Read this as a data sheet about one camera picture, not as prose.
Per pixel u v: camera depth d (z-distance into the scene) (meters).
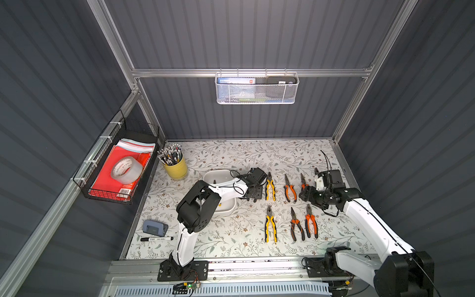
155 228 0.82
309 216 0.87
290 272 0.74
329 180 0.65
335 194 0.59
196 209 0.52
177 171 0.94
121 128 0.79
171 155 0.91
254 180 0.75
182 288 0.72
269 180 1.00
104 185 0.67
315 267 0.74
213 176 1.05
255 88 0.89
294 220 0.86
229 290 0.77
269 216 0.87
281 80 0.87
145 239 0.81
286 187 0.98
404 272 0.39
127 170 0.67
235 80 0.89
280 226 0.85
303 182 0.99
